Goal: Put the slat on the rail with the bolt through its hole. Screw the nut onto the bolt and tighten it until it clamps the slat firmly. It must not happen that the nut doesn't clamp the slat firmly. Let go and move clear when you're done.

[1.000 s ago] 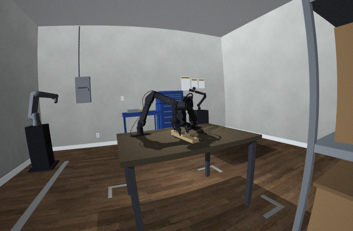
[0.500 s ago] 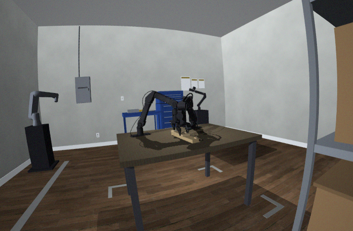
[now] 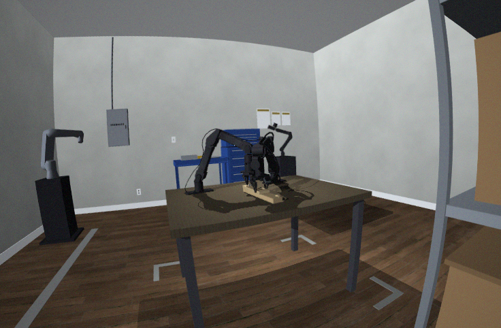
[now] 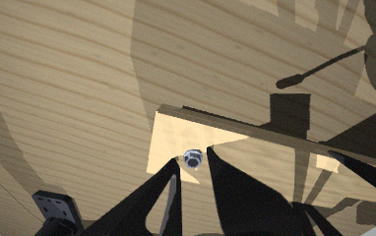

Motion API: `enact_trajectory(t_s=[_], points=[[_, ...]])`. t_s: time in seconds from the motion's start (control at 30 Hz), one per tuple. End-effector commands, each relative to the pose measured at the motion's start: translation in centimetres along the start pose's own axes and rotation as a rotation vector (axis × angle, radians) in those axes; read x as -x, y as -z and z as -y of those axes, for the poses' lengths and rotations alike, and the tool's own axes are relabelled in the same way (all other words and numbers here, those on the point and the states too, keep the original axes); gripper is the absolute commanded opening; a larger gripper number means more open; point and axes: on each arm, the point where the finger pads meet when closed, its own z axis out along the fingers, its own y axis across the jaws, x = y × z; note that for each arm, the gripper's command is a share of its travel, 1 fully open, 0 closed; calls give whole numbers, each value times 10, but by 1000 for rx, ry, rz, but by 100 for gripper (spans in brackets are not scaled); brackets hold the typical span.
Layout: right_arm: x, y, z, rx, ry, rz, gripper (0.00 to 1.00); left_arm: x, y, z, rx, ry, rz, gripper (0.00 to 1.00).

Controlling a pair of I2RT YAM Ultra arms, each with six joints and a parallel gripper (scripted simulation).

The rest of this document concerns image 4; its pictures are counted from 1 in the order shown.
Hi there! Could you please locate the light wooden slat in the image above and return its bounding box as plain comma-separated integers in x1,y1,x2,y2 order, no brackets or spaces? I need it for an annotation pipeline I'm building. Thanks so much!
147,107,365,208

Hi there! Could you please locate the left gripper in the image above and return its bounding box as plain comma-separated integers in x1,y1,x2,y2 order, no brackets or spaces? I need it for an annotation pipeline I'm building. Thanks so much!
291,150,376,236

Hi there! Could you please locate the pale yellow flat bar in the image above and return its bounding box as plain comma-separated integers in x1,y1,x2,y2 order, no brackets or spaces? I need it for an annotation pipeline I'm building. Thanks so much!
154,103,376,203

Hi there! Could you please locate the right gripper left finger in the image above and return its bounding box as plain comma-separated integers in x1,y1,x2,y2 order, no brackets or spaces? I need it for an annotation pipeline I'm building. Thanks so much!
79,157,182,236

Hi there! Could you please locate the grey metal nut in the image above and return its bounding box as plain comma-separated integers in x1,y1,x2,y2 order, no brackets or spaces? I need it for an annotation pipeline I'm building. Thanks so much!
183,149,203,169

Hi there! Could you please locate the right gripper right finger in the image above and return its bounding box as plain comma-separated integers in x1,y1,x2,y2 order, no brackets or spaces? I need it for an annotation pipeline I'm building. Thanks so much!
207,147,302,236

